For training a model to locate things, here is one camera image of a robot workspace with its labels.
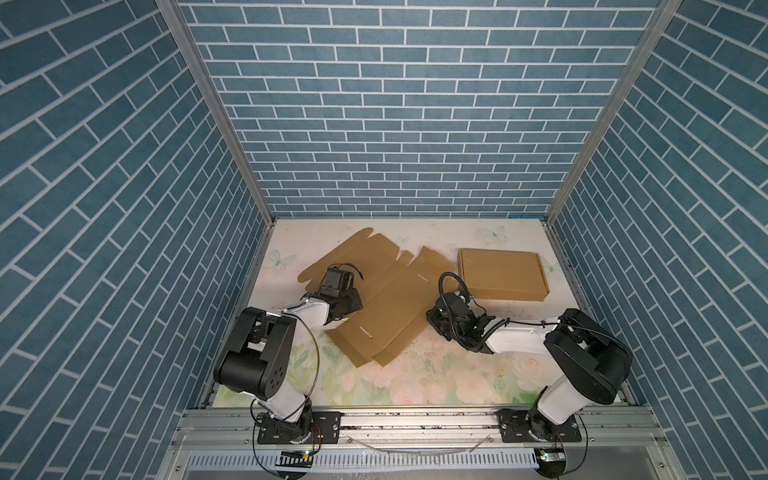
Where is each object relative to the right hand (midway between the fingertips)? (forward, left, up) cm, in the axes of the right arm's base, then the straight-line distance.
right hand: (420, 311), depth 91 cm
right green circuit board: (-33, -35, -8) cm, 48 cm away
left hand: (+3, +20, -2) cm, 20 cm away
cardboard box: (+6, +8, -2) cm, 10 cm away
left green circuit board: (-39, +29, -6) cm, 49 cm away
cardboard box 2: (+19, -29, -4) cm, 35 cm away
